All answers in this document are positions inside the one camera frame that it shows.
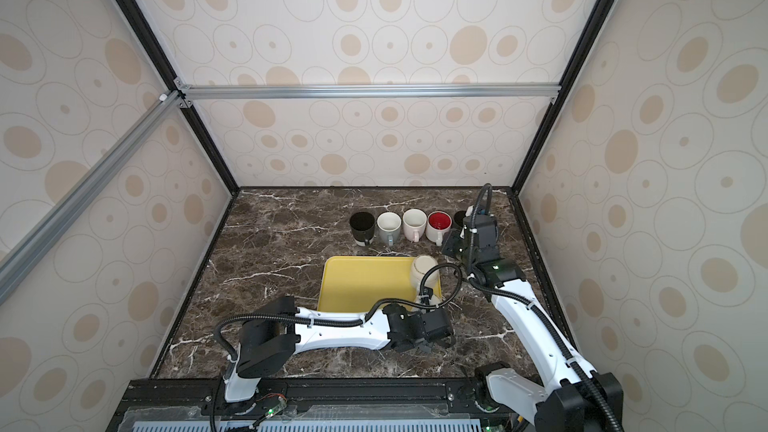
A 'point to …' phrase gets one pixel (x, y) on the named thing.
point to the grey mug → (388, 225)
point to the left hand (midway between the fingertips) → (435, 334)
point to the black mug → (459, 218)
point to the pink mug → (414, 224)
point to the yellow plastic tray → (354, 284)
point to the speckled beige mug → (422, 264)
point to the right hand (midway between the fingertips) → (449, 234)
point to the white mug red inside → (438, 226)
